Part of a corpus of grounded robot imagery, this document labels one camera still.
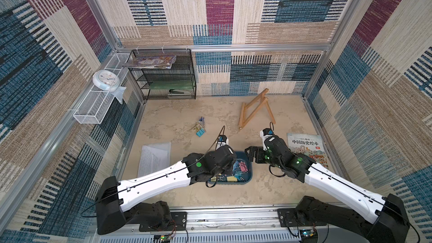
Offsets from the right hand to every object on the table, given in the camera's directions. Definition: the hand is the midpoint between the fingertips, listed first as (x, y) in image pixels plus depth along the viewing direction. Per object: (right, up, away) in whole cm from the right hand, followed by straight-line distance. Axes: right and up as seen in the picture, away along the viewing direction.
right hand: (252, 149), depth 80 cm
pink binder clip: (-3, -11, +7) cm, 13 cm away
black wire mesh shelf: (-50, +41, +29) cm, 71 cm away
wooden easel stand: (+3, +18, +27) cm, 33 cm away
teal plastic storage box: (-5, -13, +3) cm, 14 cm away
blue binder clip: (-26, +13, +25) cm, 38 cm away
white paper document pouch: (-50, -7, +12) cm, 52 cm away
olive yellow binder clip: (-9, -15, +3) cm, 18 cm away
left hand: (-10, -4, -6) cm, 12 cm away
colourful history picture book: (+35, -1, +17) cm, 38 cm away
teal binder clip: (-26, +5, +22) cm, 34 cm away
